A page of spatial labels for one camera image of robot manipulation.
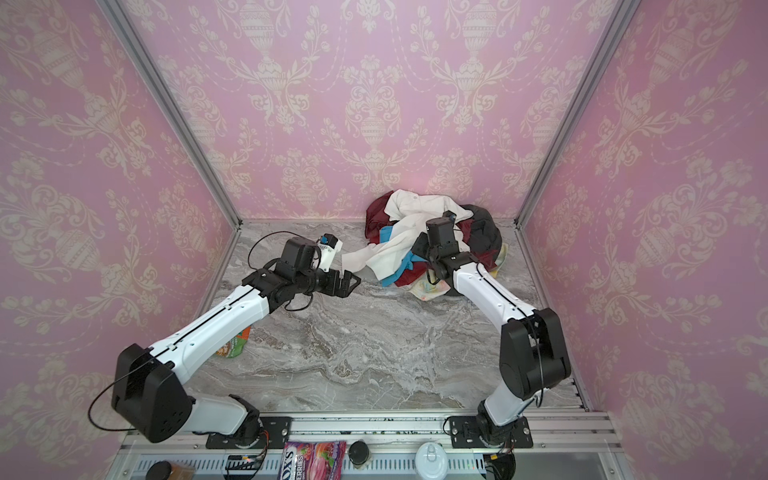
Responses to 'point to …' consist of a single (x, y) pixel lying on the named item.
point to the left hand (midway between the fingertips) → (349, 278)
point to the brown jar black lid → (165, 470)
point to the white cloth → (413, 210)
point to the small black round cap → (358, 452)
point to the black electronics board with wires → (242, 466)
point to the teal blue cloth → (412, 258)
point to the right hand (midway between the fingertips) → (421, 237)
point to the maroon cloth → (376, 218)
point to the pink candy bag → (314, 460)
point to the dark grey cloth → (484, 234)
